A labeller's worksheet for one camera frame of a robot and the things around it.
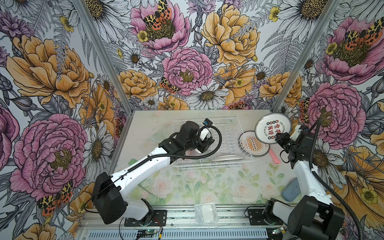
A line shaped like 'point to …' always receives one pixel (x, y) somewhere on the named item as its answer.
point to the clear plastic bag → (206, 213)
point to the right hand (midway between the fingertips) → (275, 137)
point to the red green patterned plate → (268, 125)
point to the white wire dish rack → (232, 153)
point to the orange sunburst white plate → (251, 145)
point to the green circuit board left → (146, 233)
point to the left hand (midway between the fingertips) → (208, 141)
